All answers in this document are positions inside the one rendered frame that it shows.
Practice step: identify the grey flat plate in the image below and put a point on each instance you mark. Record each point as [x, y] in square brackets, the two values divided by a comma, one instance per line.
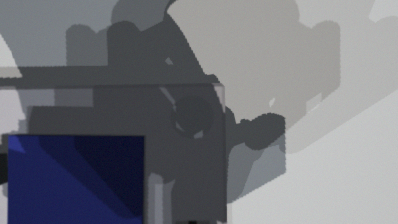
[185, 178]

